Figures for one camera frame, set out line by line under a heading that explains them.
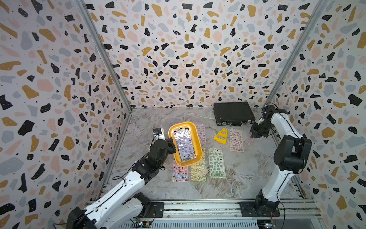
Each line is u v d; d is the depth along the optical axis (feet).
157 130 2.14
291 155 1.72
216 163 3.02
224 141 3.30
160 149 1.82
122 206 1.84
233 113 3.86
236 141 3.34
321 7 2.34
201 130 3.57
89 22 2.43
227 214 2.41
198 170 2.89
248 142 3.38
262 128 2.62
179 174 2.83
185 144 2.78
